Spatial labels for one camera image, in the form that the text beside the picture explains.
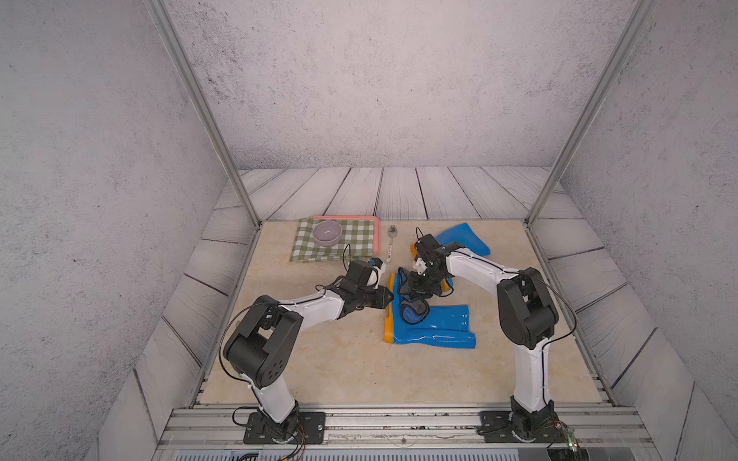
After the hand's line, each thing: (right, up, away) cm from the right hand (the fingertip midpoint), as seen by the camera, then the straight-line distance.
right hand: (411, 296), depth 93 cm
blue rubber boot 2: (+24, +20, +23) cm, 39 cm away
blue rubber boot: (+12, -10, +1) cm, 15 cm away
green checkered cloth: (-19, +17, +21) cm, 33 cm away
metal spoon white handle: (-5, +21, +25) cm, 33 cm away
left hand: (-5, 0, -3) cm, 6 cm away
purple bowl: (-30, +21, +19) cm, 41 cm away
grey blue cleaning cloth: (0, -3, -5) cm, 6 cm away
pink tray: (-11, +24, +28) cm, 38 cm away
